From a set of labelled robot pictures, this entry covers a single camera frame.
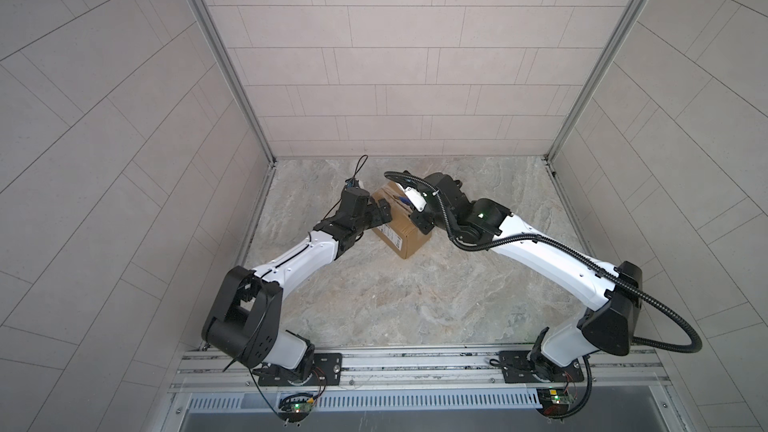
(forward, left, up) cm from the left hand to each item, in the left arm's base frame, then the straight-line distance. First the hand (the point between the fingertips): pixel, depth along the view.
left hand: (385, 204), depth 87 cm
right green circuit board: (-46, -40, -12) cm, 62 cm away
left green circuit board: (-47, +19, -9) cm, 52 cm away
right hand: (-7, -7, +10) cm, 14 cm away
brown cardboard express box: (-10, -5, +1) cm, 11 cm away
